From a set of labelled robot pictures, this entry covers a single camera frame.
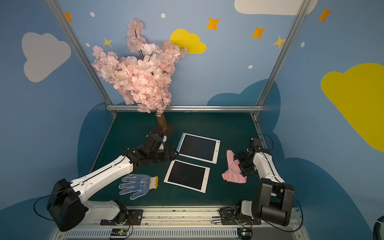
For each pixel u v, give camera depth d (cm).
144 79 59
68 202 39
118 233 72
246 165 74
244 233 73
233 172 88
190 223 74
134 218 75
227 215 75
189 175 88
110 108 116
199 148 102
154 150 63
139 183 86
